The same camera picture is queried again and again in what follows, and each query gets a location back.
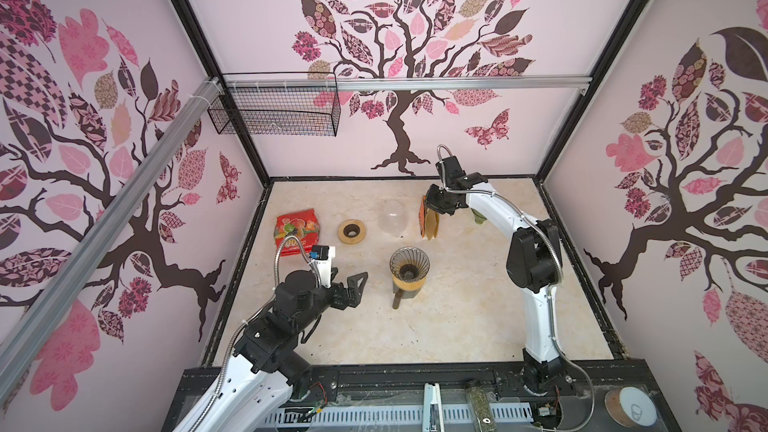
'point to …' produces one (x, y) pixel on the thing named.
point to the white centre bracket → (433, 412)
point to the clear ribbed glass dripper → (410, 264)
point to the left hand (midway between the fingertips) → (353, 278)
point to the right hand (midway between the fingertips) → (426, 200)
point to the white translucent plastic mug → (393, 218)
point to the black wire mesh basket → (277, 103)
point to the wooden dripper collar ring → (409, 286)
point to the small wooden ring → (352, 232)
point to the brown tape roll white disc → (630, 407)
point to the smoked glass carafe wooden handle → (397, 298)
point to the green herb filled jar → (483, 417)
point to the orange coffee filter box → (421, 215)
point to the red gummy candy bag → (290, 247)
